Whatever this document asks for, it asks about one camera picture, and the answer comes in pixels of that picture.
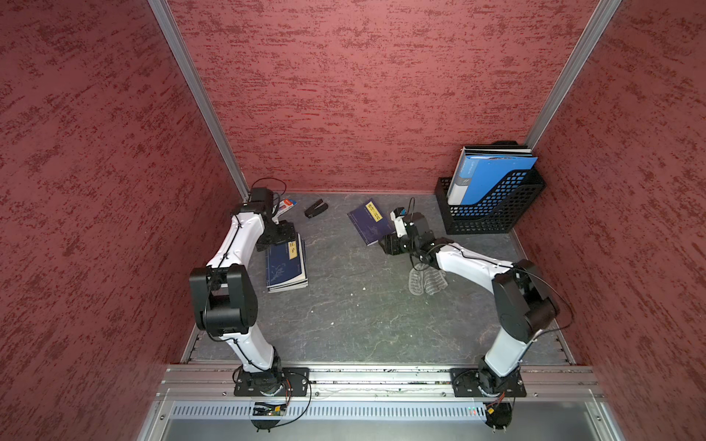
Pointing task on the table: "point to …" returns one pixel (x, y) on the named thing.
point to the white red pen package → (284, 205)
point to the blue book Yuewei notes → (281, 283)
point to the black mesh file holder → (499, 215)
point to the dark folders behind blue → (500, 148)
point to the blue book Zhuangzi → (285, 266)
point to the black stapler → (318, 208)
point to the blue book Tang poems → (370, 222)
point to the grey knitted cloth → (427, 278)
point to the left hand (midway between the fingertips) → (283, 245)
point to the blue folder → (480, 177)
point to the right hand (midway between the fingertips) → (388, 243)
